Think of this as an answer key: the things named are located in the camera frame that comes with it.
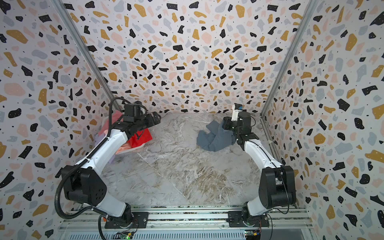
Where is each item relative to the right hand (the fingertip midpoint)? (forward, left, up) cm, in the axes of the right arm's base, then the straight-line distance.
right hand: (222, 114), depth 85 cm
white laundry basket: (-15, +53, -15) cm, 57 cm away
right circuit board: (-53, -14, -27) cm, 61 cm away
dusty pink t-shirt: (+11, +71, -13) cm, 73 cm away
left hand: (-2, +37, 0) cm, 37 cm away
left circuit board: (-55, +46, -25) cm, 76 cm away
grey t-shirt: (-4, +2, -19) cm, 19 cm away
